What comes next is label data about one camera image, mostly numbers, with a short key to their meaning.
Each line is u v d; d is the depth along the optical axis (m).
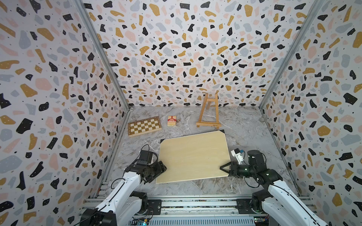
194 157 0.85
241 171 0.70
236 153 0.76
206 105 1.20
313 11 0.73
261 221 0.71
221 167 0.75
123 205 0.48
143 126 1.06
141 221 0.70
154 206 0.73
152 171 0.73
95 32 0.79
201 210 0.73
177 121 1.11
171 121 1.10
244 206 0.73
